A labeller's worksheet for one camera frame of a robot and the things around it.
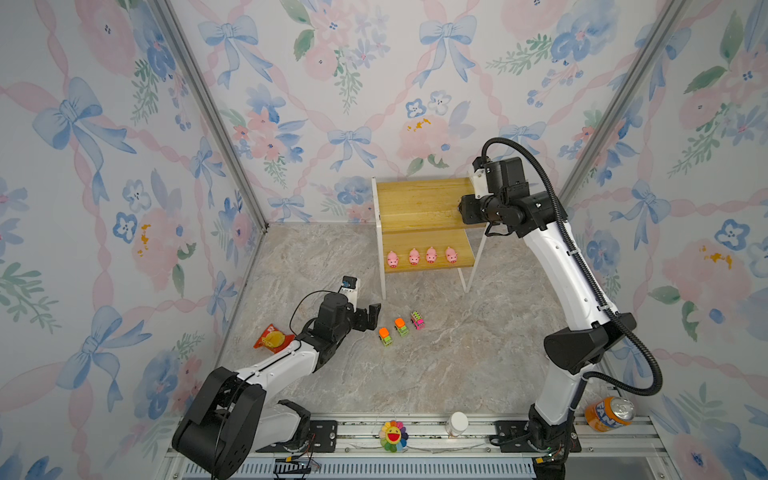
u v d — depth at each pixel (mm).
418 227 743
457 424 700
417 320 922
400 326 903
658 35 719
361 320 779
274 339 874
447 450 728
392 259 876
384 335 886
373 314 789
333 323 664
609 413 684
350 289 757
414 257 876
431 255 879
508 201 549
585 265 472
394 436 732
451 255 882
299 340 614
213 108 860
